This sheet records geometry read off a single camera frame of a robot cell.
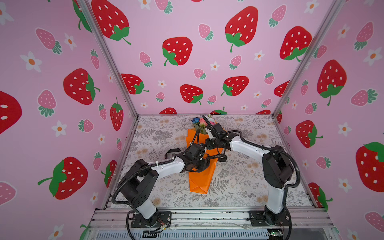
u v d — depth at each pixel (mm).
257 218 734
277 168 497
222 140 692
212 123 1104
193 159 701
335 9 692
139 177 509
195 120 1113
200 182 838
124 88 1020
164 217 747
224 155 956
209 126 750
